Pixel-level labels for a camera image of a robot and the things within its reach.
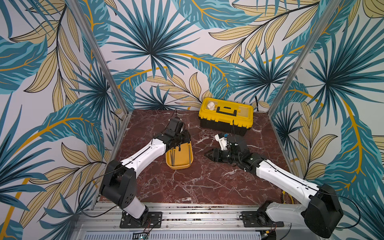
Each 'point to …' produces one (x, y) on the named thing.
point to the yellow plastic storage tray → (176, 159)
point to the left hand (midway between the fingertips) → (190, 137)
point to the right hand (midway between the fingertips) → (205, 154)
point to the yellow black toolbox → (224, 116)
